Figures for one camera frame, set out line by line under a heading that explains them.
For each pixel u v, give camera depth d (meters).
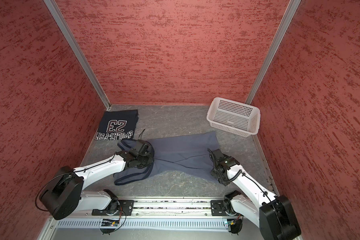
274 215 0.40
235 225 0.71
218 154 0.69
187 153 0.93
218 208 0.74
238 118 1.13
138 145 0.70
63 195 0.42
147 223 0.77
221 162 0.63
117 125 1.06
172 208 0.76
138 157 0.68
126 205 0.74
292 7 0.71
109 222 0.73
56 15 0.74
